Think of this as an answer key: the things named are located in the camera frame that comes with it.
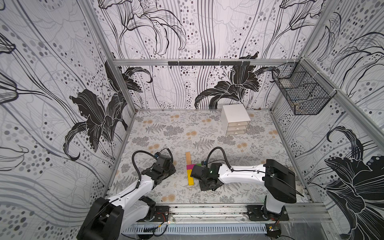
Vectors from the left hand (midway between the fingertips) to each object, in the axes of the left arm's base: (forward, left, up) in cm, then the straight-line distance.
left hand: (174, 170), depth 88 cm
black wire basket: (+40, -77, +31) cm, 92 cm away
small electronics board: (-28, -51, 0) cm, 58 cm away
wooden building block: (+7, -8, +2) cm, 11 cm away
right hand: (-9, -18, 0) cm, 20 cm away
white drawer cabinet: (+30, -37, +14) cm, 50 cm away
